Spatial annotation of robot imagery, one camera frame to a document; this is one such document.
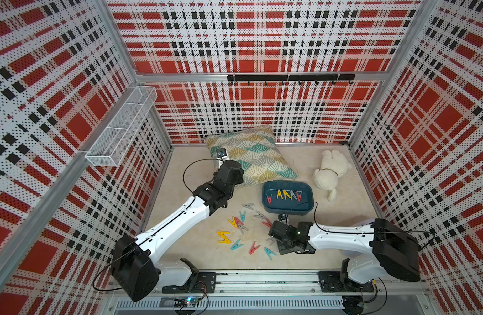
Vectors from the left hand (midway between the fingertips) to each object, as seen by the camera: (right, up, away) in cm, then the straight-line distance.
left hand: (236, 167), depth 80 cm
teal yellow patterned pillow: (+9, +7, +16) cm, 20 cm away
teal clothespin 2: (0, -34, +2) cm, 34 cm away
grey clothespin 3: (+10, -23, +11) cm, 28 cm away
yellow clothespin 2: (+21, -14, +18) cm, 31 cm away
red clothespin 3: (+7, -35, +2) cm, 36 cm away
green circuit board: (-17, -49, -11) cm, 52 cm away
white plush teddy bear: (+50, +1, +22) cm, 54 cm away
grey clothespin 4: (+2, -28, +8) cm, 29 cm away
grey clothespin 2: (+5, -19, +15) cm, 25 cm away
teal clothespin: (+2, -23, +11) cm, 26 cm away
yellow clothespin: (+23, -14, +19) cm, 33 cm away
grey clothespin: (+27, -14, +18) cm, 36 cm away
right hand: (+22, -33, +3) cm, 40 cm away
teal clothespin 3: (+14, -35, 0) cm, 38 cm away
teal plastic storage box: (+25, -20, +14) cm, 35 cm away
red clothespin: (+15, -17, +16) cm, 27 cm away
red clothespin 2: (+30, -15, +16) cm, 38 cm away
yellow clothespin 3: (-4, -32, +4) cm, 33 cm away
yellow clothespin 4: (-2, -26, +9) cm, 27 cm away
